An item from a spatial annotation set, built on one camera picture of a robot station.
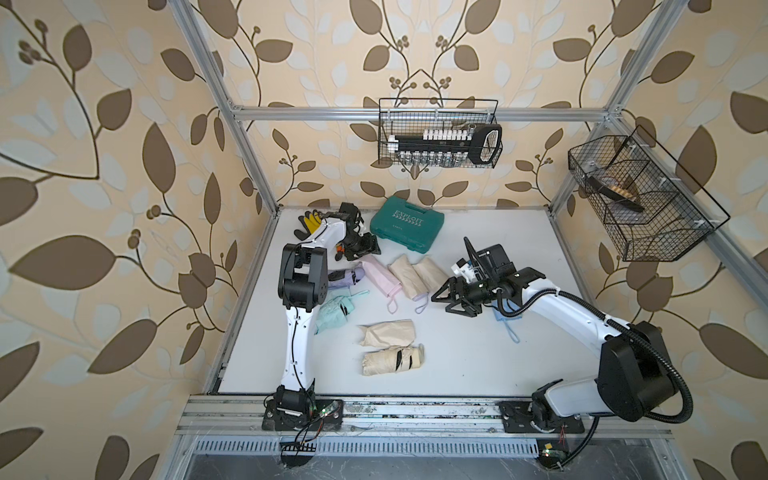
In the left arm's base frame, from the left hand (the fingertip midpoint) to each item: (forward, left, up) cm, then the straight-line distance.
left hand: (367, 249), depth 104 cm
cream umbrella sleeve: (-29, -12, -3) cm, 31 cm away
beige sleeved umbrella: (-12, -14, 0) cm, 19 cm away
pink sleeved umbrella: (-12, -6, 0) cm, 14 cm away
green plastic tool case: (+11, -15, +1) cm, 19 cm away
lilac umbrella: (-12, +6, 0) cm, 14 cm away
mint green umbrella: (-24, +8, 0) cm, 25 cm away
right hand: (-26, -22, +10) cm, 35 cm away
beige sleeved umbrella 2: (-11, -22, 0) cm, 24 cm away
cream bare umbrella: (-38, -10, 0) cm, 39 cm away
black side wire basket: (-11, -73, +32) cm, 80 cm away
